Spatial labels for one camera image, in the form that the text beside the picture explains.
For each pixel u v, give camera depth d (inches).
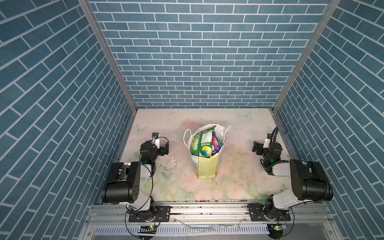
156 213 28.9
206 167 29.2
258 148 34.3
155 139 31.1
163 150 33.8
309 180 18.1
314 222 30.3
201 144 28.2
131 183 17.8
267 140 32.9
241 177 34.1
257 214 29.0
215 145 27.9
